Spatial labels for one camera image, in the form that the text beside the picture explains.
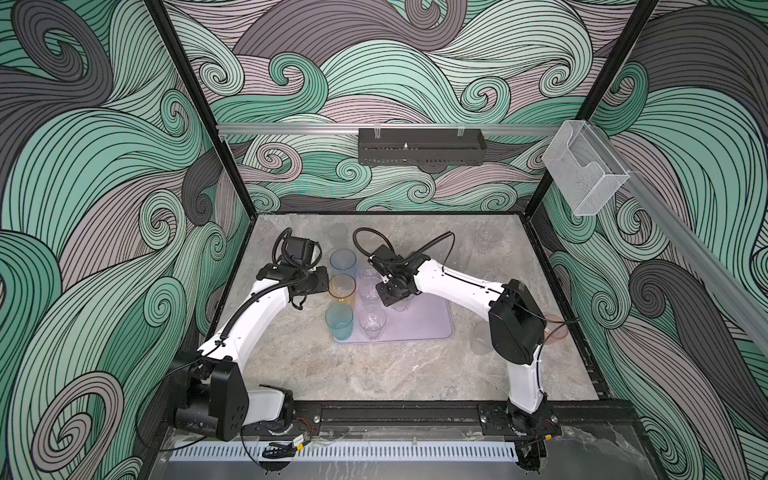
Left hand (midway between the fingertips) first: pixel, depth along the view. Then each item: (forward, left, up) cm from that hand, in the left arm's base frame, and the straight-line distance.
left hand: (323, 278), depth 85 cm
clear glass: (-6, -23, -4) cm, 24 cm away
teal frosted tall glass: (-8, -5, -10) cm, 14 cm away
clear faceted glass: (-2, -13, -5) cm, 14 cm away
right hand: (-1, -19, -6) cm, 21 cm away
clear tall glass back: (-9, -15, -7) cm, 19 cm away
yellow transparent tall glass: (+1, -5, -8) cm, 10 cm away
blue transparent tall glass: (+9, -5, -4) cm, 11 cm away
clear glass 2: (+27, -57, -10) cm, 64 cm away
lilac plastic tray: (-5, -30, -14) cm, 34 cm away
